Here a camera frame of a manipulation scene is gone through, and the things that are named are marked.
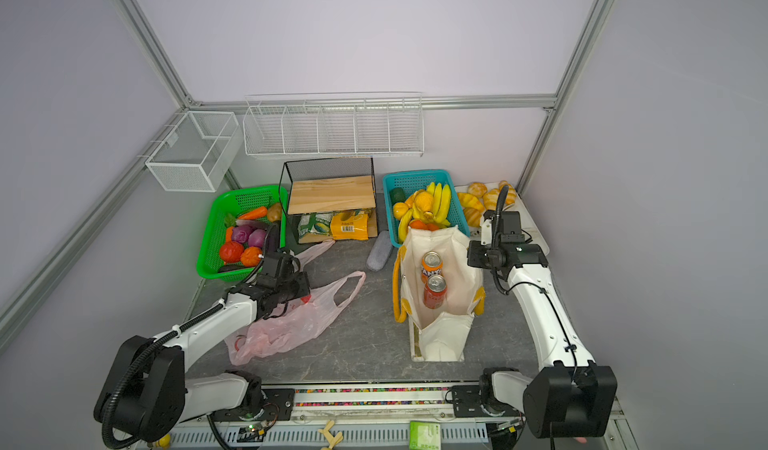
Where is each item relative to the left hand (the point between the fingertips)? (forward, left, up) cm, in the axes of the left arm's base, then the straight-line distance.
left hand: (307, 284), depth 89 cm
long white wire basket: (+46, -9, +24) cm, 53 cm away
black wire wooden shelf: (+31, -6, +11) cm, 34 cm away
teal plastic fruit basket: (+41, -36, +1) cm, 55 cm away
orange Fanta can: (+2, -38, +5) cm, 38 cm away
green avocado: (+36, -30, -1) cm, 46 cm away
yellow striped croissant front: (+25, -57, -2) cm, 62 cm away
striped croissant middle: (+33, -66, -3) cm, 73 cm away
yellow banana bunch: (+24, -44, +1) cm, 50 cm away
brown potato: (+31, +16, -1) cm, 35 cm away
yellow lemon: (+29, -30, -1) cm, 42 cm away
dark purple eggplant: (+16, +14, -1) cm, 21 cm away
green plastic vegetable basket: (+37, +32, -1) cm, 49 cm away
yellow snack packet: (+19, -14, +2) cm, 23 cm away
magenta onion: (+18, +19, 0) cm, 26 cm away
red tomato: (+13, +27, 0) cm, 30 cm away
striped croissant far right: (+35, -74, -3) cm, 83 cm away
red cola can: (-7, -37, +5) cm, 38 cm away
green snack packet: (+24, -1, -1) cm, 24 cm away
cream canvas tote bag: (-19, -36, +6) cm, 41 cm away
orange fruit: (+18, -36, +3) cm, 40 cm away
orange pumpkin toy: (+12, +20, -1) cm, 23 cm away
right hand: (0, -50, +12) cm, 51 cm away
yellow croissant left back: (+33, -58, -3) cm, 67 cm away
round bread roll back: (+40, -62, -3) cm, 74 cm away
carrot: (+33, +23, -4) cm, 41 cm away
